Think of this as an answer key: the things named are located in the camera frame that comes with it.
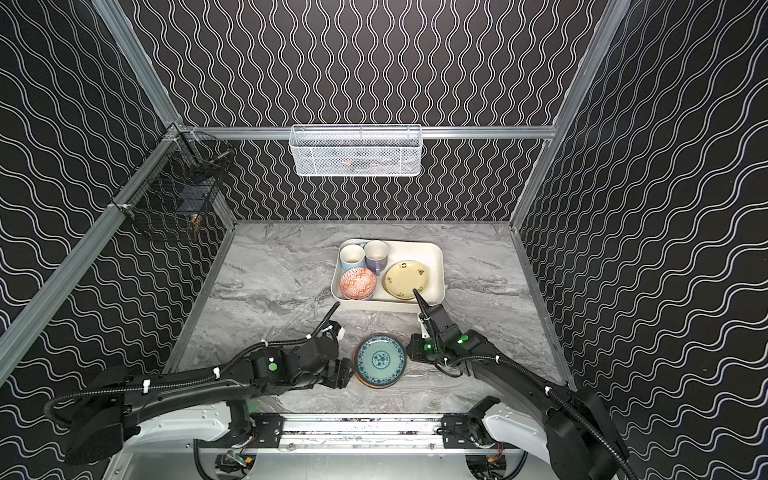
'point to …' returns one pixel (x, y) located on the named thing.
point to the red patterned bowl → (358, 283)
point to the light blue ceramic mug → (352, 256)
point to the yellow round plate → (401, 277)
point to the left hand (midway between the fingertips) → (353, 367)
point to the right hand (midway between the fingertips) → (410, 351)
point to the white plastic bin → (430, 254)
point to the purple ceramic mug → (376, 255)
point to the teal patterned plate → (379, 360)
